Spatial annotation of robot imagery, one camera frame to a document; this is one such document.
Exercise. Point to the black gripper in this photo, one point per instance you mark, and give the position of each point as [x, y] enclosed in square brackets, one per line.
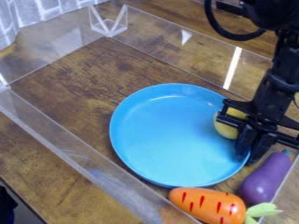
[265, 114]

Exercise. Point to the dark baseboard strip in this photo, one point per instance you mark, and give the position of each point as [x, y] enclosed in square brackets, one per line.
[231, 6]

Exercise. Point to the clear acrylic enclosure walls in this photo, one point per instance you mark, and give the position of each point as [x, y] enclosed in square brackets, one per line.
[65, 73]

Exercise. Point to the orange toy carrot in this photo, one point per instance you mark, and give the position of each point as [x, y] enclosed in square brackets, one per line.
[219, 207]

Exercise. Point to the purple toy eggplant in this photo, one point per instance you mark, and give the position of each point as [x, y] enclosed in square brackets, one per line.
[260, 184]

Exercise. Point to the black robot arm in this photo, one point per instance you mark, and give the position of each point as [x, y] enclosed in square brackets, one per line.
[276, 16]

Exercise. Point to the yellow toy lemon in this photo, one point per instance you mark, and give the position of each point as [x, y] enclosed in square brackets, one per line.
[225, 130]

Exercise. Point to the white patterned curtain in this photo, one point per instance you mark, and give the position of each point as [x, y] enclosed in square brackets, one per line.
[18, 13]

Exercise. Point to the blue round plate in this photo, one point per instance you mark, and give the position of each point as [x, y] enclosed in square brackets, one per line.
[162, 136]

